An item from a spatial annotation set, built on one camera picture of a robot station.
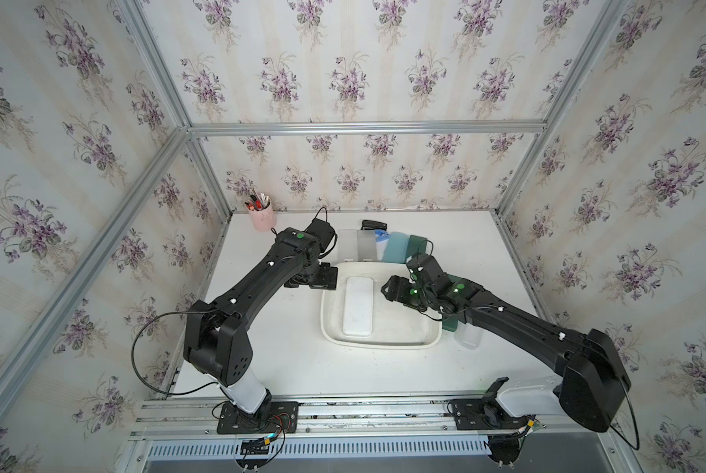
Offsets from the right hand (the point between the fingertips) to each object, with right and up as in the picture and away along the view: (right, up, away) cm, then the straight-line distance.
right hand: (390, 293), depth 82 cm
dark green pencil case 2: (+13, +13, +28) cm, 34 cm away
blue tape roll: (0, +17, +29) cm, 34 cm away
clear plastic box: (-9, +13, +26) cm, 30 cm away
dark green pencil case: (+18, -9, +2) cm, 20 cm away
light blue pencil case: (+5, +11, +26) cm, 29 cm away
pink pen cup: (-44, +24, +26) cm, 57 cm away
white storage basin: (+2, -11, +6) cm, 13 cm away
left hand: (-20, +2, +1) cm, 20 cm away
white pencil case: (-9, -7, +9) cm, 14 cm away
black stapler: (-3, +21, +32) cm, 39 cm away
